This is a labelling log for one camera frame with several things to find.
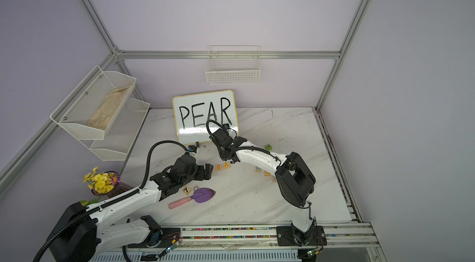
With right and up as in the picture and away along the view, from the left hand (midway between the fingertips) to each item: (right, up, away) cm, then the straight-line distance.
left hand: (203, 168), depth 85 cm
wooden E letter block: (+6, -1, +7) cm, 10 cm away
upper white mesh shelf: (-46, +27, -9) cm, 54 cm away
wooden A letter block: (+10, -1, +8) cm, 13 cm away
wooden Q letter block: (+30, -4, +5) cm, 31 cm away
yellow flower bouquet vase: (-30, 0, -20) cm, 36 cm away
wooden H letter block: (+26, -2, +6) cm, 27 cm away
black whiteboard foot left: (-7, +10, +15) cm, 20 cm away
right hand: (+10, +9, +4) cm, 14 cm away
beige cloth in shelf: (-41, +25, -9) cm, 49 cm away
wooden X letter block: (+34, -7, +4) cm, 34 cm away
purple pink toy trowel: (-1, -12, -2) cm, 12 cm away
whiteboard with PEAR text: (-10, +27, +16) cm, 33 cm away
